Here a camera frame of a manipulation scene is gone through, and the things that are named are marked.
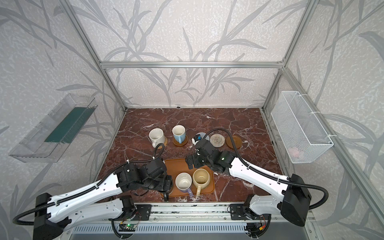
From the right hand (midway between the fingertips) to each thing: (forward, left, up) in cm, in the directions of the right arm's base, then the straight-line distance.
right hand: (193, 152), depth 77 cm
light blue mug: (+19, +11, -10) cm, 24 cm away
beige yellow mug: (-9, -4, -16) cm, 19 cm away
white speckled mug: (+18, +25, -12) cm, 33 cm away
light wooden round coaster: (+16, -28, -16) cm, 36 cm away
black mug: (-18, +13, -8) cm, 24 cm away
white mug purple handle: (-10, +6, -15) cm, 19 cm away
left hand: (-13, +12, -5) cm, 19 cm away
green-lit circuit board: (-31, +31, -17) cm, 47 cm away
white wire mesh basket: (-3, -47, +19) cm, 50 cm away
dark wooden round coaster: (+14, +8, -15) cm, 22 cm away
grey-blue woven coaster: (+23, -5, -18) cm, 30 cm away
